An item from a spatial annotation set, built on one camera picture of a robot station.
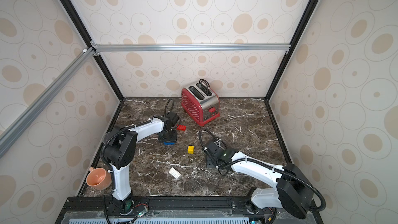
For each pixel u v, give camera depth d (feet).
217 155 2.05
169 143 3.07
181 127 3.30
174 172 2.73
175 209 2.40
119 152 1.69
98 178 2.65
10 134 1.68
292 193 1.34
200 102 3.05
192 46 2.99
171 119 2.61
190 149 2.94
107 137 3.57
